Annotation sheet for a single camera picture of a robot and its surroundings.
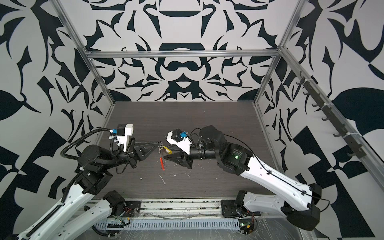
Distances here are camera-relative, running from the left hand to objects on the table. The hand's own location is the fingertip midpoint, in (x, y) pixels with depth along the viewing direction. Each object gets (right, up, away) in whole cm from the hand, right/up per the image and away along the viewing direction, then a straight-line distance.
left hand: (157, 142), depth 52 cm
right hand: (+3, -4, +3) cm, 5 cm away
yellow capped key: (+3, -3, +4) cm, 6 cm away
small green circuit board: (+37, -42, +19) cm, 59 cm away
